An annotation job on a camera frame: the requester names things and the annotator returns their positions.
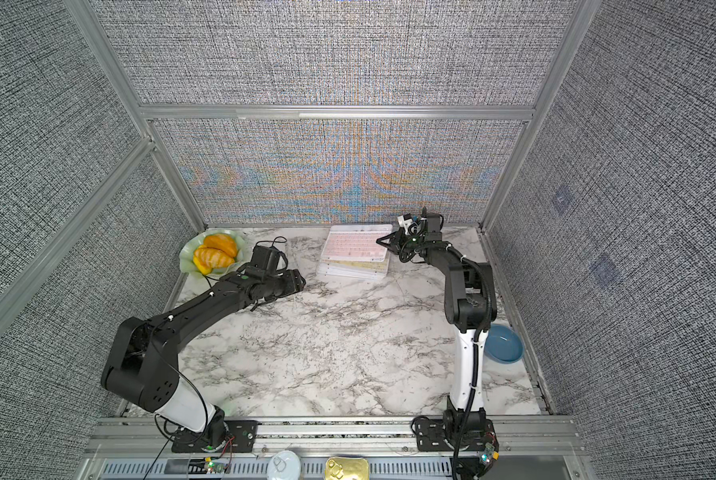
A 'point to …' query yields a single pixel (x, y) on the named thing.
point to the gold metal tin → (346, 468)
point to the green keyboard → (351, 272)
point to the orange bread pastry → (218, 251)
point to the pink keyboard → (357, 242)
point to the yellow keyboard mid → (356, 264)
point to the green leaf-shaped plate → (186, 255)
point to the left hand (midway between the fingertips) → (304, 281)
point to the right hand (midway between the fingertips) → (377, 232)
